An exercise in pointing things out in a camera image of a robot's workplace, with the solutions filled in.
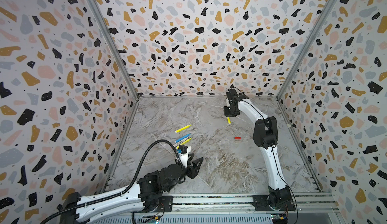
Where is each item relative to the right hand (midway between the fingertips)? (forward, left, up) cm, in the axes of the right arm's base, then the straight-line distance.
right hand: (225, 111), depth 106 cm
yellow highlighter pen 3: (-21, +26, -5) cm, 34 cm away
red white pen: (-24, +33, -5) cm, 41 cm away
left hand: (-39, +17, +14) cm, 45 cm away
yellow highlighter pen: (-5, -2, -5) cm, 7 cm away
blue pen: (-19, +29, -4) cm, 35 cm away
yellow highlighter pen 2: (-12, +30, -6) cm, 32 cm away
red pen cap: (-18, -7, -6) cm, 20 cm away
